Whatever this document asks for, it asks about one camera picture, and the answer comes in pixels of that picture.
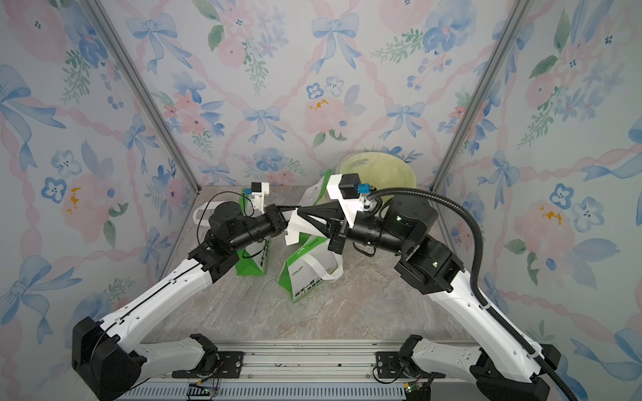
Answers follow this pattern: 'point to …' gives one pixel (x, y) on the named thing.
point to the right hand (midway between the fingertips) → (304, 207)
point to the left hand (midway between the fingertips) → (303, 208)
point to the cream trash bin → (343, 158)
